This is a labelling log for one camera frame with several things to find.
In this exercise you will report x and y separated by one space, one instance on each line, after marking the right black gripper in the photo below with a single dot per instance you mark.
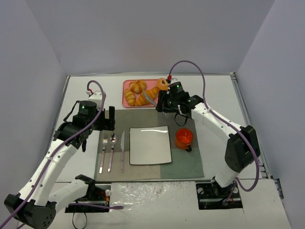
160 101

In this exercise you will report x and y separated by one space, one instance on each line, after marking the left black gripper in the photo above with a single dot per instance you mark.
110 118

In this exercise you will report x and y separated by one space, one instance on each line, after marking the metal serving tongs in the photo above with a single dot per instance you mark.
167 115

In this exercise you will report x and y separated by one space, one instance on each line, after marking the large striped croissant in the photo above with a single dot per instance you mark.
152 93

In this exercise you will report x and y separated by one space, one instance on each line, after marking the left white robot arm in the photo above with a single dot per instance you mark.
35 205

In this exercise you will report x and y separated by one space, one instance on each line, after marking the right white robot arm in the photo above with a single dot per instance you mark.
242 147

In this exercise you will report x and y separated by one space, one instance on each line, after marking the round pumpkin bread bun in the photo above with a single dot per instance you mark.
137 86

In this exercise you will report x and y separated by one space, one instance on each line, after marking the small striped croissant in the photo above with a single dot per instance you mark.
129 97

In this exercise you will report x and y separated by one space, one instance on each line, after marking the glazed donut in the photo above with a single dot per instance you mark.
162 84

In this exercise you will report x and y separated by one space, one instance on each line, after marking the pink serving tray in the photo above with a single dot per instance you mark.
151 83

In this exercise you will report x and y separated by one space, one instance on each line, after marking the orange mug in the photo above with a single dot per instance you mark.
183 139

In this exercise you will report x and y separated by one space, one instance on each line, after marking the white square plate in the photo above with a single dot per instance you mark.
150 146

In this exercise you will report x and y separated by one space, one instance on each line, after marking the grey green placemat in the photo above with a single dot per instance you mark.
184 165

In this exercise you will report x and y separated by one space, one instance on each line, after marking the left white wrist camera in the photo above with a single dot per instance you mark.
97 97

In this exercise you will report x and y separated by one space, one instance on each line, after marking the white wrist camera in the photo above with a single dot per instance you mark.
97 97
172 81

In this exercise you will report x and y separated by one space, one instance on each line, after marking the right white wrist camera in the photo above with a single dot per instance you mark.
172 81

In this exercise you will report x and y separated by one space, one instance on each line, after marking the pink handled spoon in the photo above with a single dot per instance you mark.
113 141

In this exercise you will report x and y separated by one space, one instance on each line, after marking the pink handled fork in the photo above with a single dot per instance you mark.
104 144

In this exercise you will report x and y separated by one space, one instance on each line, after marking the pink handled knife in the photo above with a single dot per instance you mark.
122 151

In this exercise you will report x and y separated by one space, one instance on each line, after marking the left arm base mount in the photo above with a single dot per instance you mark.
100 196

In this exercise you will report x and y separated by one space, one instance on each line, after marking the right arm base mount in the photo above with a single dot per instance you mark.
212 197

